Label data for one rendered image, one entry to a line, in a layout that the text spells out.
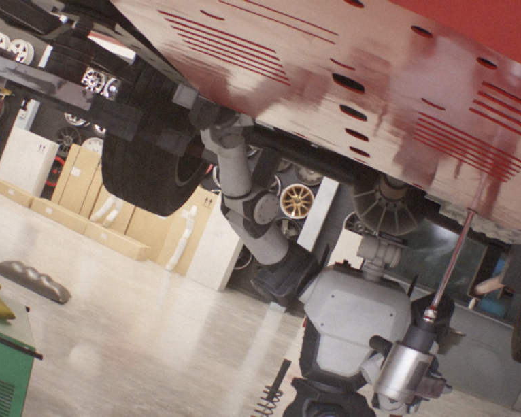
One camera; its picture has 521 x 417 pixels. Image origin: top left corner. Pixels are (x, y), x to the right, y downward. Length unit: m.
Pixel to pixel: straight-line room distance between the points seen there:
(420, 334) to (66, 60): 0.88
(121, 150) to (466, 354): 9.47
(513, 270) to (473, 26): 2.00
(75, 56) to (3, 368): 1.68
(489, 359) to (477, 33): 11.78
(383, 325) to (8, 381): 1.21
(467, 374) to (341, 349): 9.93
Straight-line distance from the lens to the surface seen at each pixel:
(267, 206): 2.34
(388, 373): 1.90
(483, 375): 12.45
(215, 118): 2.04
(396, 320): 2.51
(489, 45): 0.69
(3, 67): 1.59
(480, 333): 12.36
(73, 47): 1.47
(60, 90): 1.44
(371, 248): 2.53
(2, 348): 2.97
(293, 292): 2.55
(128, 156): 3.29
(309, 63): 1.15
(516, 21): 0.67
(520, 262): 2.65
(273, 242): 2.45
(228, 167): 2.28
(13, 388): 3.01
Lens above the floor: 1.48
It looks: 1 degrees down
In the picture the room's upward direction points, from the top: 23 degrees clockwise
